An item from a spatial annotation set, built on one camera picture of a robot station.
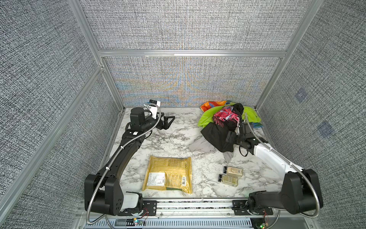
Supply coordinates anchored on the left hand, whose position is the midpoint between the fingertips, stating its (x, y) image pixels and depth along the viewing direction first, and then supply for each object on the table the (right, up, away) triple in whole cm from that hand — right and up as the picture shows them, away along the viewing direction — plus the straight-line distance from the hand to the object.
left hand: (166, 114), depth 78 cm
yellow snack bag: (+3, -32, 0) cm, 33 cm away
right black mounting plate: (+38, -47, -7) cm, 61 cm away
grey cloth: (+23, -18, +14) cm, 32 cm away
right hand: (+40, -13, +12) cm, 44 cm away
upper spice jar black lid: (+38, -33, +4) cm, 50 cm away
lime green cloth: (+27, +1, +27) cm, 39 cm away
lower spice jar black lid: (+30, -35, +2) cm, 46 cm away
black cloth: (+31, -13, +14) cm, 36 cm away
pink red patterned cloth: (+37, +1, +16) cm, 40 cm away
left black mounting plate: (-8, -49, -5) cm, 50 cm away
